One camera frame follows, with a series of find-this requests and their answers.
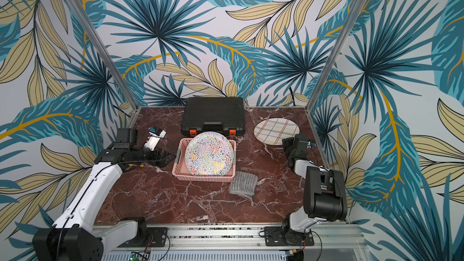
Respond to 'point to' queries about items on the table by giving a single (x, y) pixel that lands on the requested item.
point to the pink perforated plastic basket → (180, 172)
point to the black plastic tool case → (221, 114)
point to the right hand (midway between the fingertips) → (285, 136)
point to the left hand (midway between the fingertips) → (166, 155)
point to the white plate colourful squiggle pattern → (209, 154)
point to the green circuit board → (134, 259)
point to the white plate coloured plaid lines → (272, 131)
